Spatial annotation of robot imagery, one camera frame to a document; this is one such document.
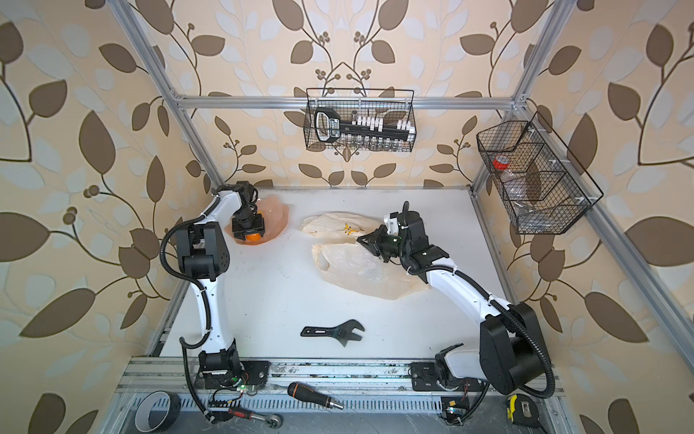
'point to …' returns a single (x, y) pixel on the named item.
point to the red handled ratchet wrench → (271, 420)
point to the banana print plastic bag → (346, 263)
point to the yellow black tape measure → (523, 410)
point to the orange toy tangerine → (254, 237)
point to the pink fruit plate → (275, 212)
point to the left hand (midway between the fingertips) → (250, 232)
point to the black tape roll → (157, 410)
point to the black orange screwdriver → (303, 391)
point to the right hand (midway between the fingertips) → (356, 239)
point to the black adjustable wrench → (343, 332)
